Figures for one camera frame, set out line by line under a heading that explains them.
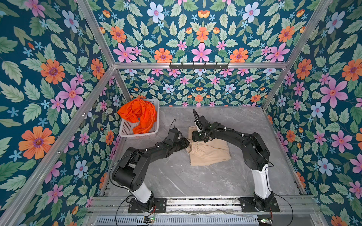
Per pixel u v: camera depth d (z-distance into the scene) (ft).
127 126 3.31
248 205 2.42
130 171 1.51
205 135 2.31
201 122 2.50
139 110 3.39
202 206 2.46
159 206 2.41
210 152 2.92
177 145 2.61
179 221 2.51
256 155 1.80
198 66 3.00
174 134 2.41
